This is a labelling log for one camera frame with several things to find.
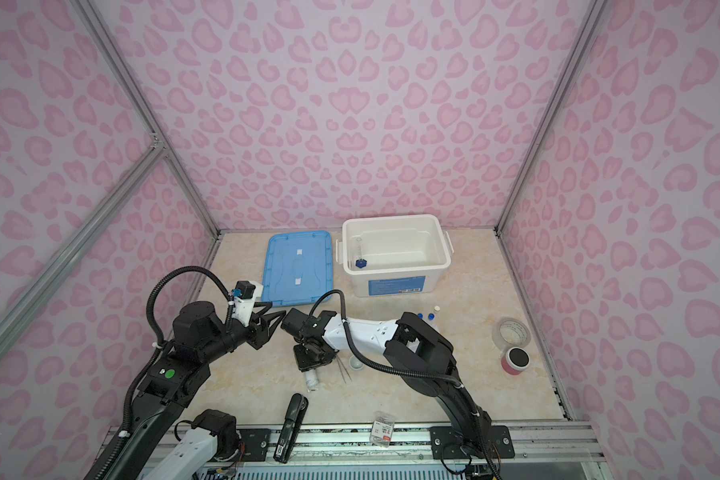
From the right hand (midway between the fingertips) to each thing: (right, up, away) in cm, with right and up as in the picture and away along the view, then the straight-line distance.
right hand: (306, 364), depth 84 cm
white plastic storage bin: (+29, +31, +30) cm, 52 cm away
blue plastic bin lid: (-9, +26, +26) cm, 38 cm away
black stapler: (-1, -12, -11) cm, 16 cm away
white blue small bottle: (+2, -4, -2) cm, 5 cm away
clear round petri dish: (+61, +7, +8) cm, 62 cm away
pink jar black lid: (+58, +2, -2) cm, 58 cm away
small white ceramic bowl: (+14, 0, +2) cm, 14 cm away
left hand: (-4, +19, -13) cm, 23 cm away
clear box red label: (+21, -12, -10) cm, 26 cm away
